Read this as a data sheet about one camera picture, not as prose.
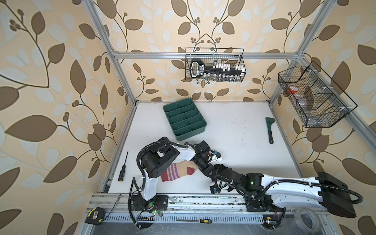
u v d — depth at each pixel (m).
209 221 0.69
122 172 0.84
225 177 0.58
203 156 0.79
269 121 1.07
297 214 0.69
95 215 0.69
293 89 0.81
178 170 0.85
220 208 0.74
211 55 0.89
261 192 0.54
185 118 1.02
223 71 0.82
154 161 0.50
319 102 0.72
